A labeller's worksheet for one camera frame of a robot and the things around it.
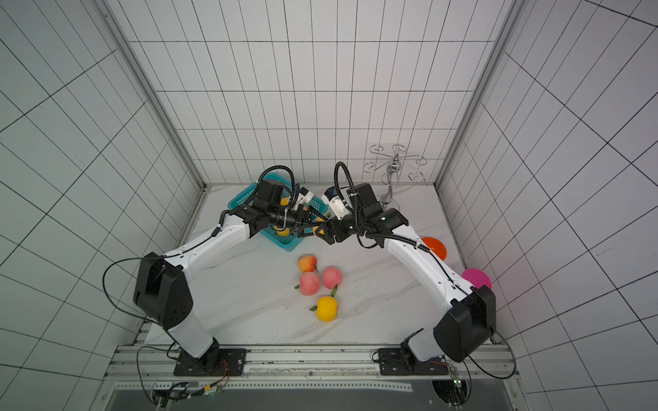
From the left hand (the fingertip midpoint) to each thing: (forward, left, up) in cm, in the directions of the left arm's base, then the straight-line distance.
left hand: (321, 230), depth 74 cm
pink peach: (-9, +4, -19) cm, 21 cm away
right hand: (+4, -2, 0) cm, 5 cm away
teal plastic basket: (+4, +11, -14) cm, 18 cm away
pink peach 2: (-7, -3, -18) cm, 20 cm away
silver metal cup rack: (+27, -25, +3) cm, 37 cm away
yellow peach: (+12, +16, -20) cm, 29 cm away
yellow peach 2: (-17, -2, -19) cm, 25 cm away
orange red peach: (-1, +5, -19) cm, 19 cm away
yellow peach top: (-2, 0, +3) cm, 3 cm away
